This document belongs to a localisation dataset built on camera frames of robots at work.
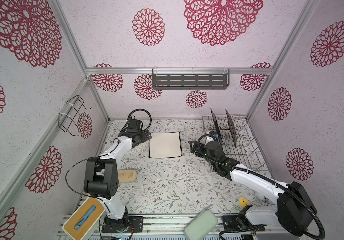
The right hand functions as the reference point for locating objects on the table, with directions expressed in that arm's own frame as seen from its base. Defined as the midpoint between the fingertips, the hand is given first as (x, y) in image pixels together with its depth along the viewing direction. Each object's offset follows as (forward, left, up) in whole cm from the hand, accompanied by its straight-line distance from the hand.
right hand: (194, 142), depth 82 cm
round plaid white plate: (+5, +34, -18) cm, 38 cm away
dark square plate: (+12, -14, +1) cm, 19 cm away
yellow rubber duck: (-25, -26, -19) cm, 41 cm away
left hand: (+8, +31, -8) cm, 33 cm away
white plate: (+11, +18, -18) cm, 28 cm away
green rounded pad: (-37, -3, -17) cm, 41 cm away
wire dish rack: (+9, -40, -21) cm, 46 cm away
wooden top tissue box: (-39, +54, -15) cm, 68 cm away
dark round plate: (+20, -27, -8) cm, 35 cm away
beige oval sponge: (-14, +38, -15) cm, 44 cm away
